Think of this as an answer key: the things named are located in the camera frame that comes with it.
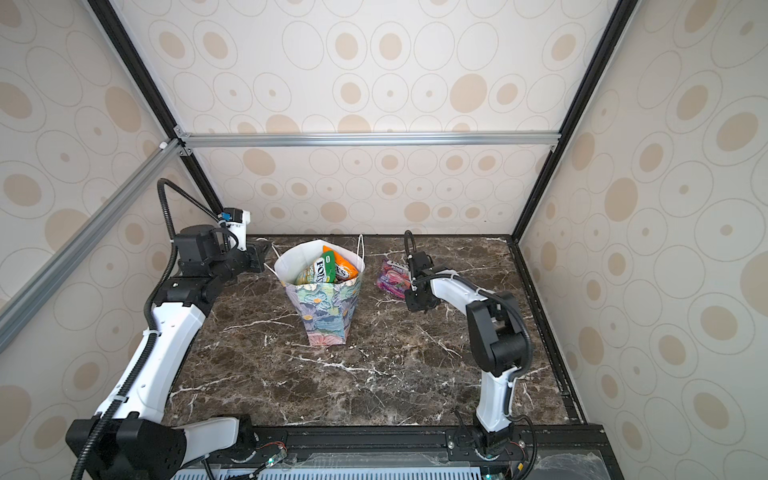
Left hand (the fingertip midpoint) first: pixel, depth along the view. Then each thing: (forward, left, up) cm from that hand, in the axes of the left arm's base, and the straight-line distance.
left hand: (274, 237), depth 73 cm
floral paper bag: (-11, -11, -16) cm, 22 cm away
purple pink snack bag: (+10, -30, -31) cm, 44 cm away
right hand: (0, -37, -32) cm, 49 cm away
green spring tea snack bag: (-1, -10, -12) cm, 16 cm away
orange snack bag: (0, -15, -14) cm, 21 cm away
